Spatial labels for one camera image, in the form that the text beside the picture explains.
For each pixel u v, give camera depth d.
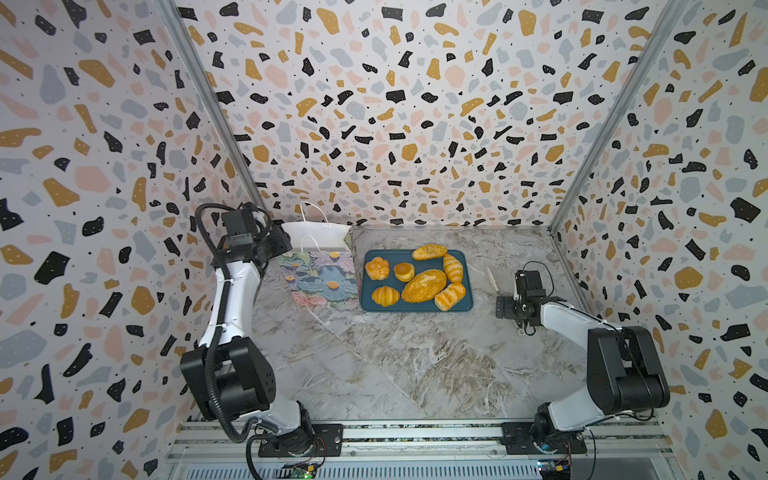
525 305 0.71
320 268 0.84
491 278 1.00
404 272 1.01
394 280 1.04
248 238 0.62
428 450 0.73
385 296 0.97
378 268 1.03
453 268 1.04
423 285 0.97
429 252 1.10
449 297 0.97
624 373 0.45
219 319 0.45
